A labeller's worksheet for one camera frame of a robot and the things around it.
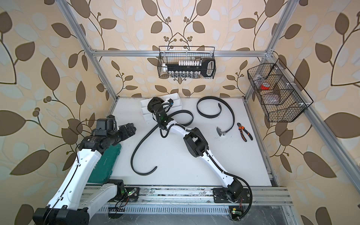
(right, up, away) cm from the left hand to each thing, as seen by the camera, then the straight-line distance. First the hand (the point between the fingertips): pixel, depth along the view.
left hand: (126, 130), depth 77 cm
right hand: (+10, +21, +21) cm, 31 cm away
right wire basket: (+85, +17, -4) cm, 86 cm away
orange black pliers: (+72, -2, +23) cm, 76 cm away
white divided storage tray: (+5, +8, +22) cm, 24 cm away
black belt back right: (+57, -4, +19) cm, 60 cm away
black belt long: (+9, -26, +4) cm, 28 cm away
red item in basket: (+79, +25, +4) cm, 83 cm away
